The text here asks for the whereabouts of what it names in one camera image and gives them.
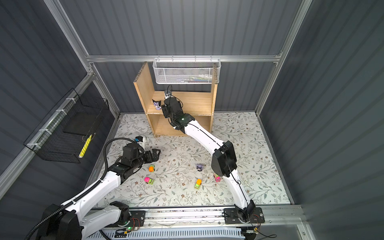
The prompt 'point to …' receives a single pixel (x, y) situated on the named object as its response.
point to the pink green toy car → (147, 179)
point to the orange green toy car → (151, 168)
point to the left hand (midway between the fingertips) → (153, 151)
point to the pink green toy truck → (217, 178)
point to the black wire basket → (65, 135)
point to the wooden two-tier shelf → (199, 106)
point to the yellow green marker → (85, 147)
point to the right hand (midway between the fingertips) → (170, 104)
